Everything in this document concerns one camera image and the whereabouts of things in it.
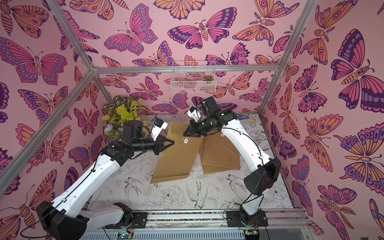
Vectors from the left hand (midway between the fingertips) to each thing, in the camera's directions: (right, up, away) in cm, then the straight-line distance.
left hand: (174, 141), depth 69 cm
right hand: (+5, +4, +2) cm, 6 cm away
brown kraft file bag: (+1, -8, -1) cm, 8 cm away
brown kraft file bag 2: (+25, -11, +28) cm, 39 cm away
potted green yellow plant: (-34, +16, +16) cm, 41 cm away
